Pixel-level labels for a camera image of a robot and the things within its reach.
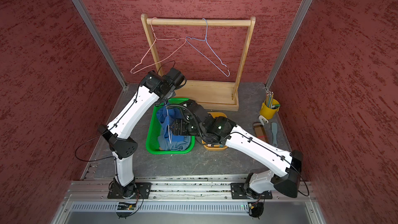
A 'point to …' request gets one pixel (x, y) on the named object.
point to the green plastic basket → (152, 142)
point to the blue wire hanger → (209, 46)
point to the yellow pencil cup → (268, 113)
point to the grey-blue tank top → (165, 143)
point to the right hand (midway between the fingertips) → (177, 131)
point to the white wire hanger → (168, 126)
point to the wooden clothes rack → (215, 95)
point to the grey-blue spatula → (274, 130)
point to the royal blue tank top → (167, 116)
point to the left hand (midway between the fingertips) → (163, 97)
